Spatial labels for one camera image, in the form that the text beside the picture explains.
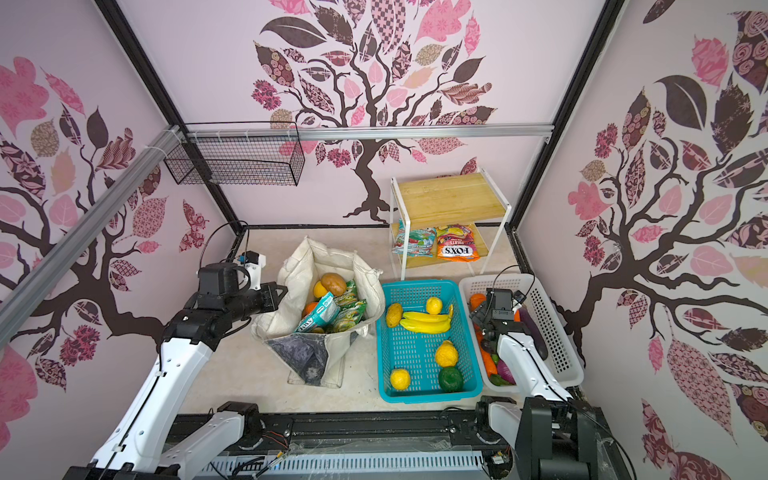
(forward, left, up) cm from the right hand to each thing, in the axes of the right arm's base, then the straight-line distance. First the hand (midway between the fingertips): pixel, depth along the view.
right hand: (489, 313), depth 88 cm
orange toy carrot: (-15, +3, -1) cm, 15 cm away
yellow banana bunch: (-1, +18, -3) cm, 19 cm away
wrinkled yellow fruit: (+1, +29, -1) cm, 29 cm away
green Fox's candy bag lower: (+19, +20, +12) cm, 30 cm away
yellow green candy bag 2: (-3, +41, +7) cm, 42 cm away
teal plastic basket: (-9, +20, -6) cm, 22 cm away
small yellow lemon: (+3, +16, -1) cm, 17 cm away
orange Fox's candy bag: (+18, +9, +13) cm, 24 cm away
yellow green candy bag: (+5, +42, +2) cm, 43 cm away
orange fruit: (0, +54, +5) cm, 54 cm away
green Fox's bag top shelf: (-5, +47, +10) cm, 49 cm away
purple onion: (-17, -1, -2) cm, 17 cm away
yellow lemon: (-18, +28, -1) cm, 33 cm away
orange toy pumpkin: (+5, +3, -1) cm, 6 cm away
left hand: (-2, +57, +16) cm, 59 cm away
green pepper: (-19, +14, -1) cm, 23 cm away
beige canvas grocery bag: (-15, +49, +6) cm, 52 cm away
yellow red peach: (+8, +53, +2) cm, 53 cm away
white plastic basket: (-14, -16, +1) cm, 22 cm away
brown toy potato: (+8, +47, +5) cm, 48 cm away
